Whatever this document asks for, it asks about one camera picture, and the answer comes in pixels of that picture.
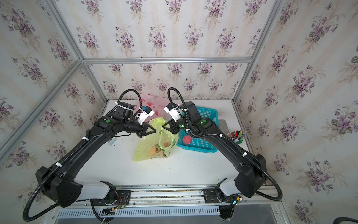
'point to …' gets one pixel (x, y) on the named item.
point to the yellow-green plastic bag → (159, 144)
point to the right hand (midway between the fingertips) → (167, 125)
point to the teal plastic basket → (199, 144)
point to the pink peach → (187, 139)
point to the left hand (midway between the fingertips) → (155, 130)
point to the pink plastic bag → (156, 104)
